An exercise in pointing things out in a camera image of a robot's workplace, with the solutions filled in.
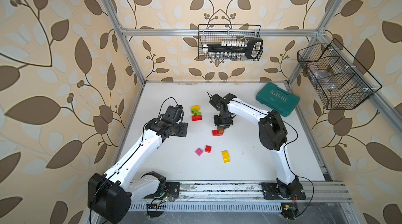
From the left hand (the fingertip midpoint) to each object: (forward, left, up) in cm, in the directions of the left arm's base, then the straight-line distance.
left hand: (180, 126), depth 80 cm
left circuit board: (-34, +9, -14) cm, 38 cm away
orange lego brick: (+4, -23, -11) cm, 25 cm away
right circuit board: (-34, -53, -17) cm, 65 cm away
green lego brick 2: (+17, -5, -13) cm, 22 cm away
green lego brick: (+19, -6, -13) cm, 23 cm away
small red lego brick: (-7, -15, -14) cm, 21 cm away
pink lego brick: (-8, -10, -14) cm, 19 cm away
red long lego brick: (+14, -7, -13) cm, 20 cm away
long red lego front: (+3, -19, -13) cm, 23 cm away
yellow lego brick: (+22, -8, -14) cm, 27 cm away
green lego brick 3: (+16, -8, -12) cm, 22 cm away
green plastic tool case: (+28, -59, -9) cm, 66 cm away
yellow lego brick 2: (-11, -25, -14) cm, 30 cm away
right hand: (+5, -22, -11) cm, 25 cm away
